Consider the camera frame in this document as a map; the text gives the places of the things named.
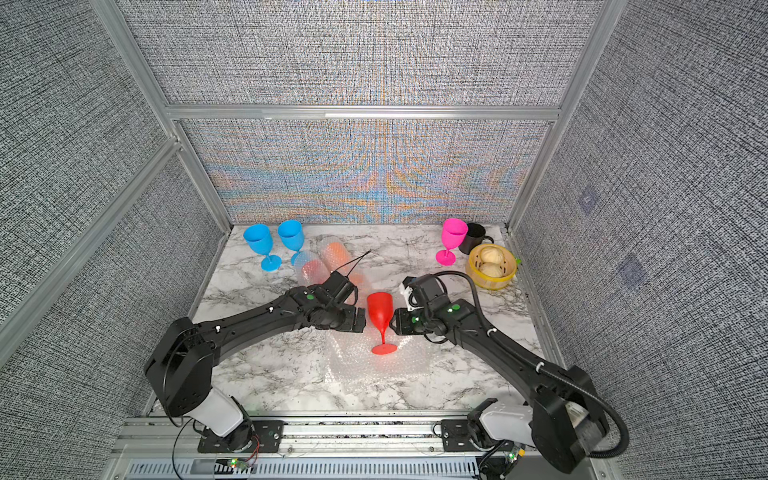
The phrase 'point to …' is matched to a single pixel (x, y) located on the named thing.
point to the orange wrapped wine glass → (337, 258)
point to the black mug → (474, 238)
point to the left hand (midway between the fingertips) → (359, 321)
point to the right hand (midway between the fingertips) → (394, 316)
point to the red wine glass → (380, 307)
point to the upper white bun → (491, 254)
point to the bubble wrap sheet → (349, 357)
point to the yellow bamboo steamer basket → (509, 266)
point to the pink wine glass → (453, 232)
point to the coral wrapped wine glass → (310, 269)
